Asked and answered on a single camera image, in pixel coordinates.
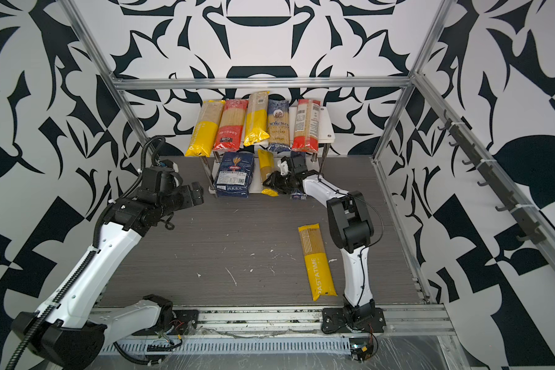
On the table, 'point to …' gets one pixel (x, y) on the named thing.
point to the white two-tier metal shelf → (326, 137)
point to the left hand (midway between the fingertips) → (187, 188)
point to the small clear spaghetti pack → (266, 159)
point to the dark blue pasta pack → (298, 195)
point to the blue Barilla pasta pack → (234, 175)
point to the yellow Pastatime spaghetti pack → (319, 267)
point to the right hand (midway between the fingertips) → (265, 180)
